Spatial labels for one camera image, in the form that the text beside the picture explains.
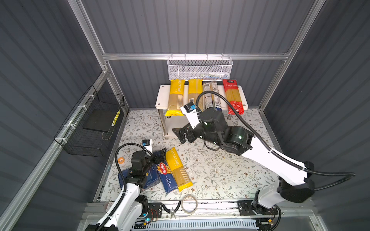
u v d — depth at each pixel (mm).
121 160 911
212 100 738
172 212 726
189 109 488
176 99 745
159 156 750
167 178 806
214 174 864
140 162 618
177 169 854
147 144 709
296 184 407
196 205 744
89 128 730
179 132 503
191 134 518
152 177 784
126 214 551
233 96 754
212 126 422
